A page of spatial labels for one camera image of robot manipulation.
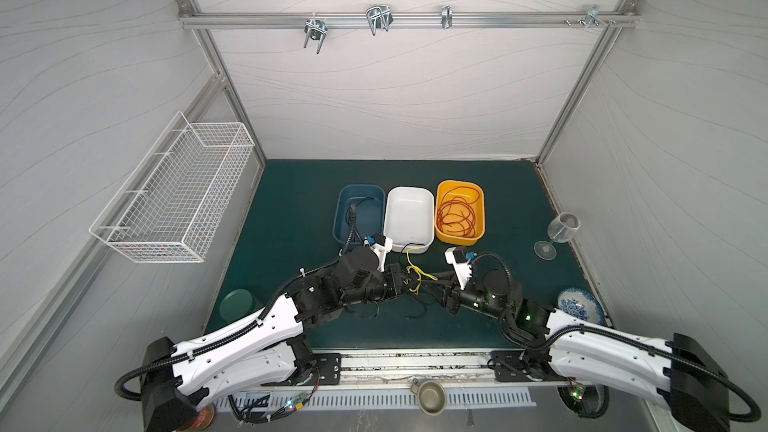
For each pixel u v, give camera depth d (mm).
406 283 630
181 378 400
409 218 1022
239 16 765
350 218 1013
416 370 749
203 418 627
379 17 765
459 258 656
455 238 937
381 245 658
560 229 861
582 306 820
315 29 793
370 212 1028
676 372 429
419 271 719
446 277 701
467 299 660
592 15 765
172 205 684
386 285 601
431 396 691
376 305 595
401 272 657
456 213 1041
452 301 650
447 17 783
